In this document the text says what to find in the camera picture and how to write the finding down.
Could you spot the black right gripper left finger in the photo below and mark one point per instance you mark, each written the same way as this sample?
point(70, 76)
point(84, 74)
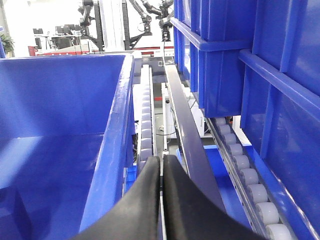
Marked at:
point(135, 207)

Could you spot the green leafy plant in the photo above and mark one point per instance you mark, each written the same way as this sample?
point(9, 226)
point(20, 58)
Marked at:
point(7, 43)

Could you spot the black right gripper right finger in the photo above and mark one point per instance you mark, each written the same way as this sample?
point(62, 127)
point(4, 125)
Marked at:
point(187, 212)

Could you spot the white mobile robot with arms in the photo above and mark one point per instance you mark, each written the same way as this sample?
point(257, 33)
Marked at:
point(112, 22)

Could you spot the large deep blue bin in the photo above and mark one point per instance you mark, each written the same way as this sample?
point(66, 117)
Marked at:
point(62, 125)

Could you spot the tall steel rack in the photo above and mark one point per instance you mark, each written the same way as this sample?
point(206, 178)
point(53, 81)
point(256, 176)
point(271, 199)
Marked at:
point(190, 140)

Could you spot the desk with black monitors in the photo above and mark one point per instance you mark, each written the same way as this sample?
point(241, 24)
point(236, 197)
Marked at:
point(57, 37)

